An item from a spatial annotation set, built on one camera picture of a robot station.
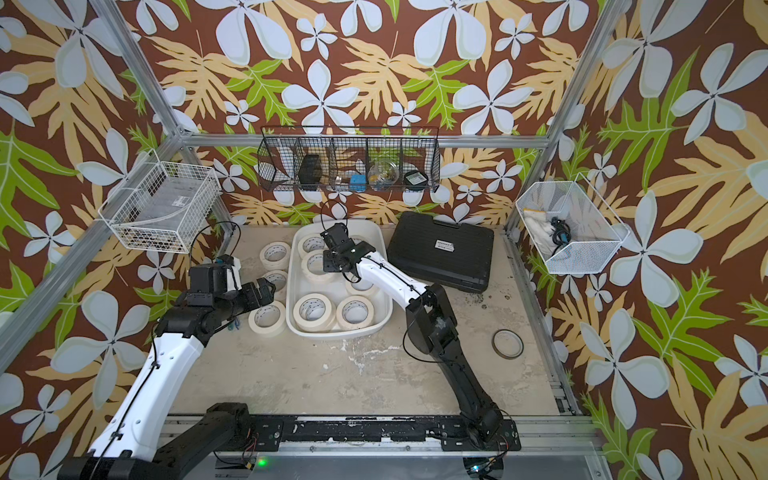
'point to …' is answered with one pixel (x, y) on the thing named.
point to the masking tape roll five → (312, 266)
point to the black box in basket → (310, 172)
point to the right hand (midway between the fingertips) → (329, 259)
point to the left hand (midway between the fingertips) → (262, 287)
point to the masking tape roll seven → (361, 288)
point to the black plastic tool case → (457, 255)
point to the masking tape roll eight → (314, 313)
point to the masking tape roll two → (275, 256)
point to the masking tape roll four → (311, 242)
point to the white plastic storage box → (374, 232)
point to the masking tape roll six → (355, 313)
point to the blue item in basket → (358, 183)
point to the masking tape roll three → (267, 319)
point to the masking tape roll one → (280, 279)
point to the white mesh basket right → (596, 230)
